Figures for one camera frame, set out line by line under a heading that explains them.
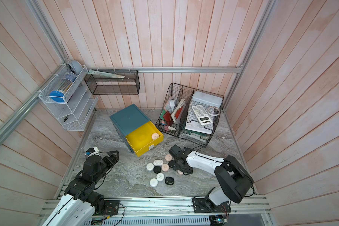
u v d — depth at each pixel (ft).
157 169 2.82
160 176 2.71
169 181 2.67
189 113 3.01
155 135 2.75
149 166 2.82
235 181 1.43
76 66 2.76
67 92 2.36
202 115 2.87
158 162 2.88
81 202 1.71
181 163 2.09
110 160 2.28
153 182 2.62
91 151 2.23
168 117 3.49
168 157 2.96
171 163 2.89
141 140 2.75
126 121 2.76
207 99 3.16
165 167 2.82
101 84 3.43
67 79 2.51
